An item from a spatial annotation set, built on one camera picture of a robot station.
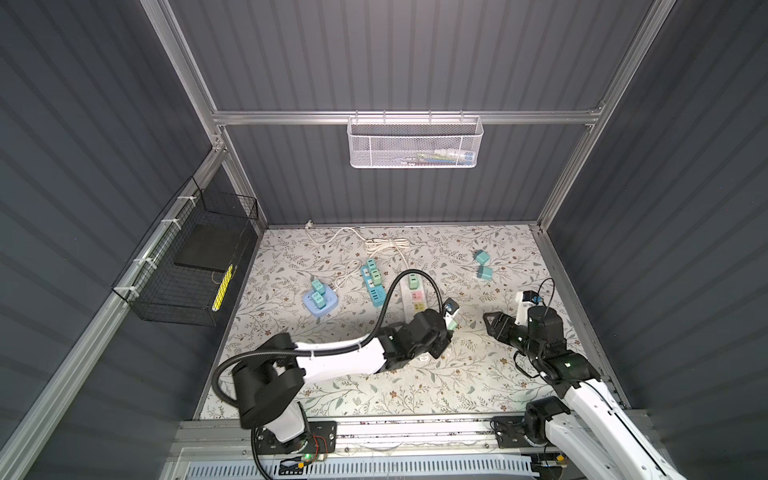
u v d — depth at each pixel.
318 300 0.91
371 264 0.99
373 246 1.12
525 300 0.72
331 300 0.96
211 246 0.75
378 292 0.99
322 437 0.72
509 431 0.74
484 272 1.04
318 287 0.94
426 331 0.60
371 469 0.77
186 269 0.73
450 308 0.68
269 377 0.47
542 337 0.60
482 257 1.08
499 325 0.71
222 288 0.69
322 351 0.49
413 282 0.65
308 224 1.23
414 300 0.96
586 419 0.47
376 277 0.96
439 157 0.92
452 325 0.69
